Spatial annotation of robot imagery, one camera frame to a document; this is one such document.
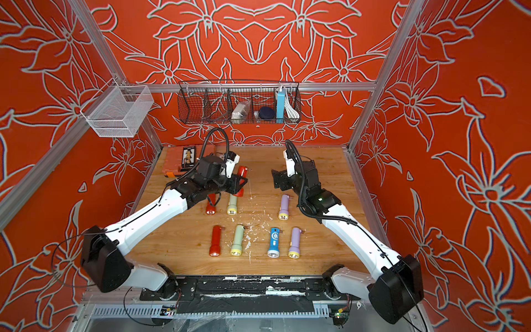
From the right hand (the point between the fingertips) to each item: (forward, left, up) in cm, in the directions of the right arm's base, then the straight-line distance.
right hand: (278, 166), depth 76 cm
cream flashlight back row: (-5, +20, -23) cm, 31 cm away
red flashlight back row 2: (-2, +14, -1) cm, 14 cm away
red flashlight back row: (-6, +30, -23) cm, 38 cm away
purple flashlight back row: (-7, -3, -24) cm, 25 cm away
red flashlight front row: (-23, +25, -25) cm, 42 cm away
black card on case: (+22, +46, -19) cm, 54 cm away
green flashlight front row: (-19, +16, -24) cm, 35 cm away
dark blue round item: (+31, +5, +2) cm, 32 cm away
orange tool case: (+20, +52, -20) cm, 59 cm away
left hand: (-2, +13, -4) cm, 14 cm away
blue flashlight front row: (-23, +1, -24) cm, 33 cm away
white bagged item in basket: (+29, +17, +5) cm, 34 cm away
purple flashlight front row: (-23, -7, -24) cm, 34 cm away
